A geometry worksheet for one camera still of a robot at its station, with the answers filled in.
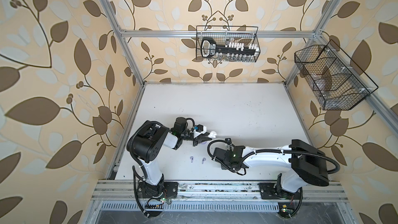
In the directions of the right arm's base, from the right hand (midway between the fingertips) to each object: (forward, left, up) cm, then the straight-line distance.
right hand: (225, 165), depth 83 cm
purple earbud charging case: (+10, +11, +6) cm, 16 cm away
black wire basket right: (+26, -53, +35) cm, 68 cm away
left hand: (+14, +7, +8) cm, 17 cm away
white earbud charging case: (+14, +7, +9) cm, 17 cm away
